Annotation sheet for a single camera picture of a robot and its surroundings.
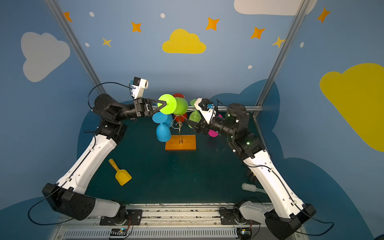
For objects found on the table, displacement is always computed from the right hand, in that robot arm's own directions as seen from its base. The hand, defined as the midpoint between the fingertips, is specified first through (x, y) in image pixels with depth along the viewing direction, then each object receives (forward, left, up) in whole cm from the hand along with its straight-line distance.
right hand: (195, 109), depth 59 cm
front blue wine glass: (+4, +18, -21) cm, 28 cm away
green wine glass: (+18, +2, -23) cm, 29 cm away
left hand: (-3, +11, +6) cm, 12 cm away
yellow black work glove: (-9, -34, -44) cm, 57 cm away
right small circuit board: (-36, -27, -49) cm, 67 cm away
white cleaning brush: (-15, -34, -46) cm, 59 cm away
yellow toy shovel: (-13, +43, -44) cm, 63 cm away
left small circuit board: (-40, +36, -49) cm, 72 cm away
